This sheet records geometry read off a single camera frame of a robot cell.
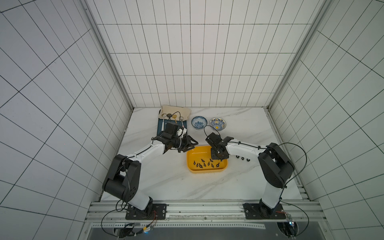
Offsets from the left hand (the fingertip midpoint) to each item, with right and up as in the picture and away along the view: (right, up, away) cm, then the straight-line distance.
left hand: (195, 146), depth 83 cm
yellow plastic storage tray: (+3, -10, +7) cm, 13 cm away
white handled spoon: (-25, +19, +32) cm, 45 cm away
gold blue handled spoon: (-16, +18, +31) cm, 39 cm away
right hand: (+11, -8, +9) cm, 16 cm away
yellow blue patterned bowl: (+17, +12, +24) cm, 32 cm away
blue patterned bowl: (+3, +13, +25) cm, 29 cm away
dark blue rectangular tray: (-26, +15, +27) cm, 40 cm away
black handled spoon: (-20, +18, +31) cm, 41 cm away
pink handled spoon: (-10, +16, +28) cm, 33 cm away
